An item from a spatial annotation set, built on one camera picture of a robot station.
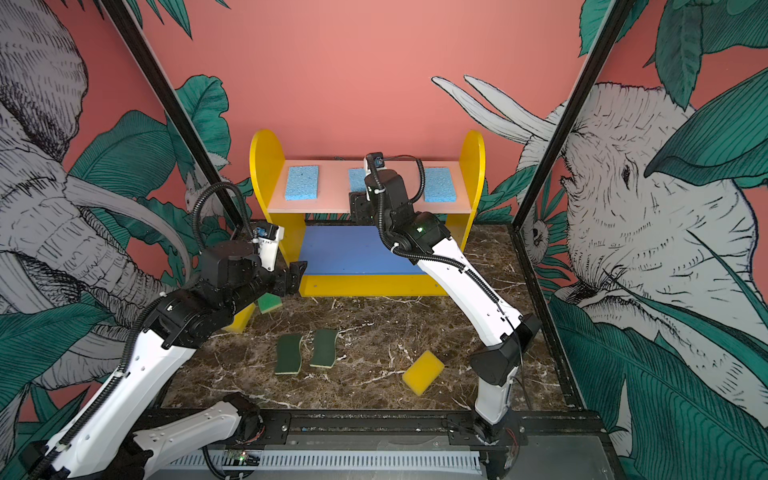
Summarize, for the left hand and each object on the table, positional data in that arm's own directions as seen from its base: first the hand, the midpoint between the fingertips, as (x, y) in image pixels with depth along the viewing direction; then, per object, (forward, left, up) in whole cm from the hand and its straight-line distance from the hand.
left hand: (289, 255), depth 65 cm
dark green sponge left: (-10, +8, -35) cm, 37 cm away
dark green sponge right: (-8, -2, -36) cm, 37 cm away
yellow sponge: (-16, -32, -36) cm, 50 cm away
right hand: (+13, -16, +8) cm, 22 cm away
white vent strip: (-36, -16, -35) cm, 53 cm away
